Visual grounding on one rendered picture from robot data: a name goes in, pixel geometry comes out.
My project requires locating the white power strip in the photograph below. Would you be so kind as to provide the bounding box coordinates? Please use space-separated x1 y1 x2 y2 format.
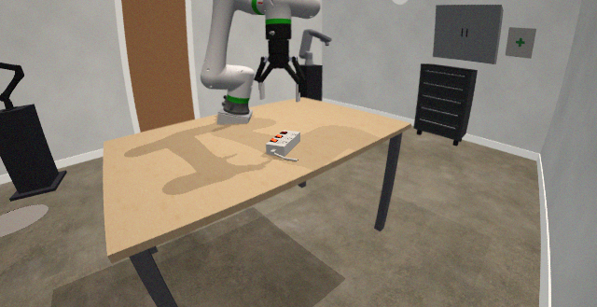
266 130 300 161

